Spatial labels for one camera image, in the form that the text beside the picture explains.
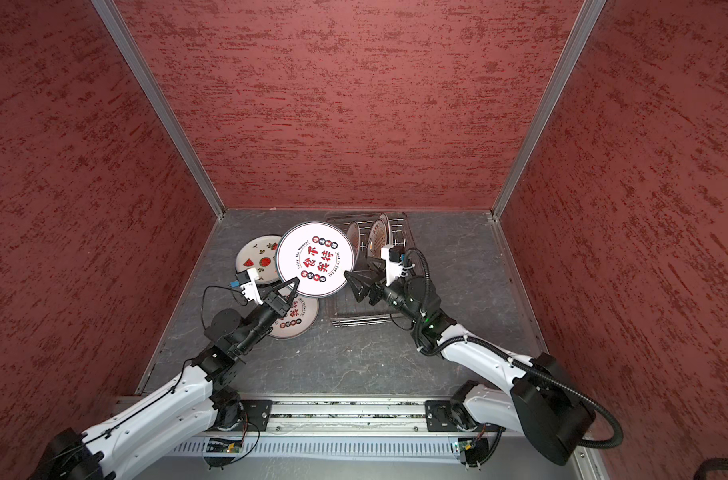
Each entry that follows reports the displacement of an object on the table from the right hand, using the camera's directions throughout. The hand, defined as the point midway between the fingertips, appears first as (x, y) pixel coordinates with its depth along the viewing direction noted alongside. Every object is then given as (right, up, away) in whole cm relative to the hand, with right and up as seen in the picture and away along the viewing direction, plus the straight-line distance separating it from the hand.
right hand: (353, 272), depth 73 cm
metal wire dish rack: (-4, -14, +19) cm, 24 cm away
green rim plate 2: (-17, -16, +17) cm, 29 cm away
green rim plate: (-9, +4, 0) cm, 10 cm away
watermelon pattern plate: (-35, +3, +30) cm, 46 cm away
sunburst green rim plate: (+6, +9, +29) cm, 31 cm away
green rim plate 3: (+9, +14, +20) cm, 26 cm away
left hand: (-13, -3, +1) cm, 14 cm away
